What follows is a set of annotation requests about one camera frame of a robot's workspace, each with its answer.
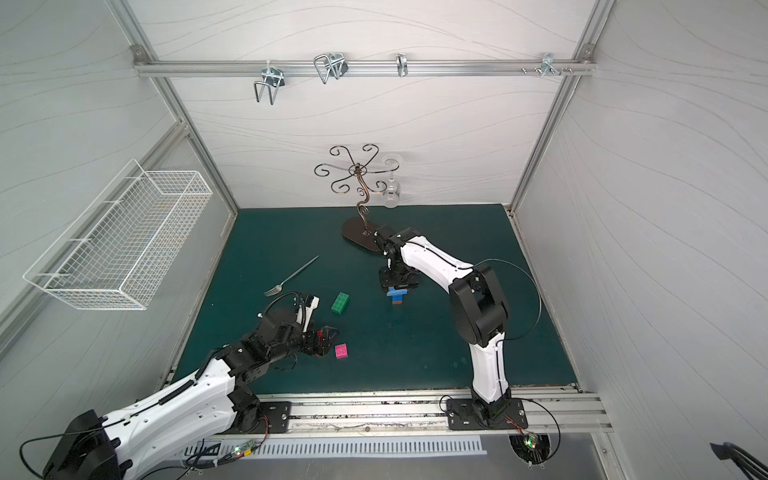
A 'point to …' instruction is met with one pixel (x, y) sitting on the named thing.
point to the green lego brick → (340, 302)
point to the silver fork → (279, 287)
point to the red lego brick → (320, 336)
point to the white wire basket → (118, 252)
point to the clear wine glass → (391, 189)
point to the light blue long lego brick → (396, 292)
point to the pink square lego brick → (341, 351)
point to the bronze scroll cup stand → (357, 231)
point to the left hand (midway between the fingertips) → (327, 329)
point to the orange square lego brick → (398, 302)
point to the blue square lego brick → (398, 298)
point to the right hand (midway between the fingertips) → (394, 288)
